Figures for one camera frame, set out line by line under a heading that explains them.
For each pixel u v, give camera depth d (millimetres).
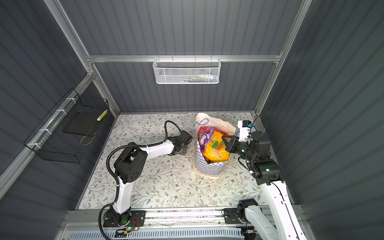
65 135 722
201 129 908
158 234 771
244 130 597
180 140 781
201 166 932
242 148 577
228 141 622
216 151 772
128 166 551
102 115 819
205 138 771
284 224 388
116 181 549
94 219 750
